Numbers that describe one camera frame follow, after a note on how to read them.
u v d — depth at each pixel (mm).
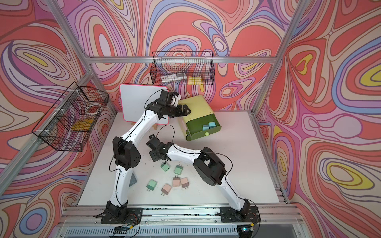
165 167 885
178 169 885
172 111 784
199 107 933
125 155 560
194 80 910
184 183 824
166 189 804
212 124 908
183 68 848
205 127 888
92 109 867
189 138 851
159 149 716
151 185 822
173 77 892
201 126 904
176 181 839
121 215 651
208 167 538
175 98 767
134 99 1038
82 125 715
